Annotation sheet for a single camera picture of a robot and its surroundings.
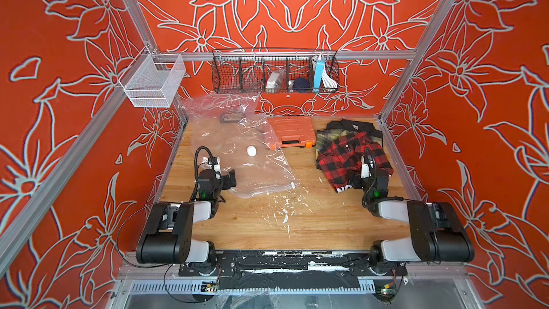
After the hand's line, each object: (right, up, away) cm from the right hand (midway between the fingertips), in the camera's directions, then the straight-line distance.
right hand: (356, 168), depth 92 cm
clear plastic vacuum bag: (-55, +17, +7) cm, 58 cm away
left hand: (-59, -1, +1) cm, 59 cm away
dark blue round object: (-24, +38, +3) cm, 45 cm away
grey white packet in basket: (-37, +39, 0) cm, 53 cm away
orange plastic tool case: (-26, +16, +15) cm, 34 cm away
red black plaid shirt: (-6, +3, +3) cm, 7 cm away
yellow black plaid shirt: (-11, +14, +11) cm, 21 cm away
